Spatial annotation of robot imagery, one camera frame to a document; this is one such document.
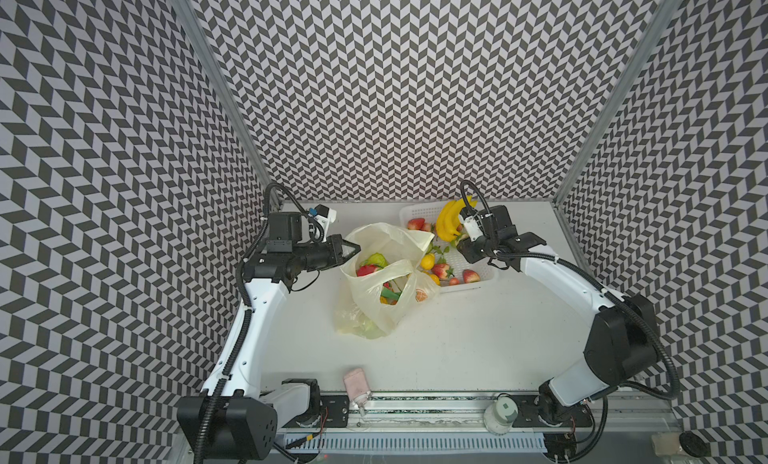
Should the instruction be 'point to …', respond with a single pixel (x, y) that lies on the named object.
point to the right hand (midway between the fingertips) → (466, 250)
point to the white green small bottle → (500, 414)
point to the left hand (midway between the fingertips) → (360, 250)
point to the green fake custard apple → (376, 259)
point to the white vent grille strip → (424, 444)
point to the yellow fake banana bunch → (447, 219)
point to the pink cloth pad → (356, 383)
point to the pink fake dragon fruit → (364, 270)
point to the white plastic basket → (441, 257)
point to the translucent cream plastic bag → (383, 280)
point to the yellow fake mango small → (427, 261)
